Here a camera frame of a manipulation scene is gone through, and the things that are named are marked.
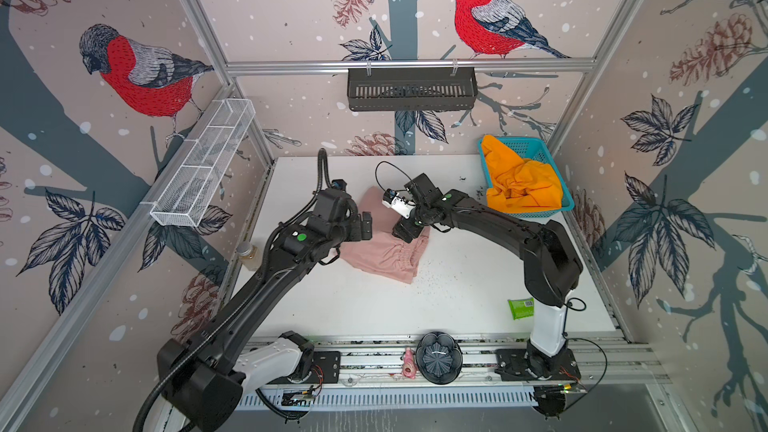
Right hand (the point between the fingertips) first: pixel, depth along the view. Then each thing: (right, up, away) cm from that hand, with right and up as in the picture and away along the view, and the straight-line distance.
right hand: (400, 223), depth 90 cm
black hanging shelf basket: (+5, +46, +14) cm, 48 cm away
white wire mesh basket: (-52, +9, -20) cm, 57 cm away
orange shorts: (+43, +12, +14) cm, 47 cm away
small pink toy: (+2, -32, -19) cm, 37 cm away
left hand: (-12, +3, -14) cm, 19 cm away
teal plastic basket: (+54, +26, +24) cm, 64 cm away
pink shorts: (-5, -9, 0) cm, 11 cm away
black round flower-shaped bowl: (+10, -32, -16) cm, 37 cm away
